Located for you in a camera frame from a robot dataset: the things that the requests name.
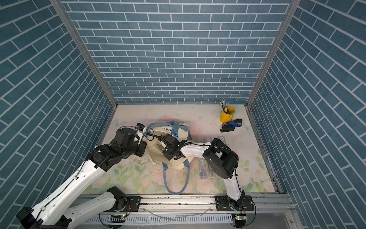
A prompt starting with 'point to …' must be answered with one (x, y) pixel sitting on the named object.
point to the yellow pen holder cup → (225, 118)
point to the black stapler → (227, 128)
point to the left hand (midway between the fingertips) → (149, 143)
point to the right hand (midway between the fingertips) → (168, 151)
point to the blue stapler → (236, 123)
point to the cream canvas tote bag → (176, 175)
